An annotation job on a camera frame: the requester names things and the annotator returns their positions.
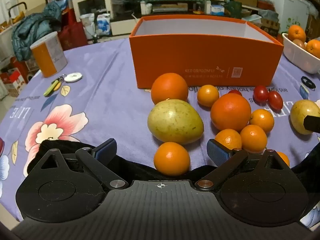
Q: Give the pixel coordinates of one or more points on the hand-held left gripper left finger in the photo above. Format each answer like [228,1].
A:
[108,150]

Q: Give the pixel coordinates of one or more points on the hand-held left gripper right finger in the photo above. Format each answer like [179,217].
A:
[216,152]

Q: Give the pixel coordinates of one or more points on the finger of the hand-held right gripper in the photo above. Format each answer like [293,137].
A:
[312,123]

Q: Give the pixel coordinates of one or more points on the green yellow mango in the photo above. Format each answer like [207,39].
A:
[298,112]
[175,122]

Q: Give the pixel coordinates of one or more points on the small mandarin orange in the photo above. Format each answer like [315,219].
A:
[171,158]
[283,158]
[261,120]
[208,95]
[228,137]
[253,138]

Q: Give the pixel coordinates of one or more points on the red cherry tomato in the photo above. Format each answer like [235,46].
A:
[275,100]
[235,92]
[260,93]

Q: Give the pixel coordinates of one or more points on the large orange with stem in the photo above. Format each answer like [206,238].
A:
[169,87]

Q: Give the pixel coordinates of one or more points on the orange cardboard box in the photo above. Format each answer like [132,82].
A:
[200,55]

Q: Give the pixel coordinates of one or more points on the purple floral tablecloth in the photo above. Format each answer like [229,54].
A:
[100,105]

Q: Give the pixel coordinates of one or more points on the white plastic bowl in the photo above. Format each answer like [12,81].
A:
[297,55]

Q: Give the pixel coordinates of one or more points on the brown fruit in bowl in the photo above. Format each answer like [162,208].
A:
[299,44]

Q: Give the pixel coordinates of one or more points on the patterned cardboard box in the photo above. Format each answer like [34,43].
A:
[270,25]

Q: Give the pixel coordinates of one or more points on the orange white can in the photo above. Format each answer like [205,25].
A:
[47,57]

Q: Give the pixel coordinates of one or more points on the red boxes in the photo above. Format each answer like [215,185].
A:
[12,80]

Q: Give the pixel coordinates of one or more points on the clear plastic container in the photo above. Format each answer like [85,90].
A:
[252,20]

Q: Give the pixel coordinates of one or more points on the white chest freezer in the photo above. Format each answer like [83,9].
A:
[290,5]

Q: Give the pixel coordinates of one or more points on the red bag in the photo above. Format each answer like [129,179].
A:
[72,33]

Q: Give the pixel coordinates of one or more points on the blue white plastic bag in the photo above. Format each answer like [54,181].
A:
[103,25]

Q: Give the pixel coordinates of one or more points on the blue puffer jacket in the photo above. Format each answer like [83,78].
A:
[32,32]

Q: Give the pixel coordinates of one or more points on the dark green bag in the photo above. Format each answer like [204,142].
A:
[232,8]

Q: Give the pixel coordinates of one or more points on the blue white tissue pack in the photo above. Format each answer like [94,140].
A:
[217,10]

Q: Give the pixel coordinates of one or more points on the white glass door cabinet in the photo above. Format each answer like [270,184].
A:
[107,5]

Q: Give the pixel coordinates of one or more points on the white bottle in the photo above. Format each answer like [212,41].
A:
[146,8]

